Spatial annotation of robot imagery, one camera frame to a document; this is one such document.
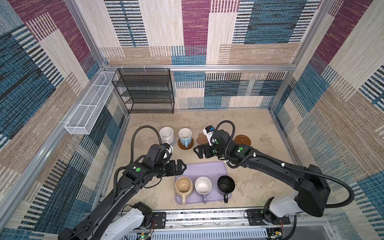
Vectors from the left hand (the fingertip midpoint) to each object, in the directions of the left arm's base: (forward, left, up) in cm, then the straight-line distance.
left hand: (179, 164), depth 73 cm
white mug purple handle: (-5, -12, -16) cm, 21 cm away
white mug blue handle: (+25, -2, -11) cm, 28 cm away
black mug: (-5, -24, -16) cm, 30 cm away
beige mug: (-5, -2, -17) cm, 18 cm away
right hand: (+9, -11, -1) cm, 14 cm away
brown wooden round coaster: (+20, 0, -16) cm, 26 cm away
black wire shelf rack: (+57, +27, 0) cm, 63 cm away
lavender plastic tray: (+4, -19, -18) cm, 26 cm away
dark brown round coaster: (+26, -41, -18) cm, 51 cm away
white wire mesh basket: (+30, +60, 0) cm, 67 cm away
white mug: (+27, +10, -14) cm, 32 cm away
